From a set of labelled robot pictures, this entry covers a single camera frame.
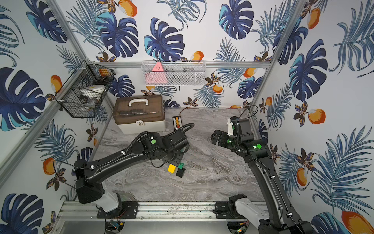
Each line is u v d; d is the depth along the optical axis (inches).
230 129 24.9
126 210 28.8
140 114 35.2
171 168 27.8
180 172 27.5
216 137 24.7
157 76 35.8
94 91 31.4
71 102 30.4
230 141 22.9
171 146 19.9
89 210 30.0
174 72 36.6
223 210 29.4
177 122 43.2
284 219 14.6
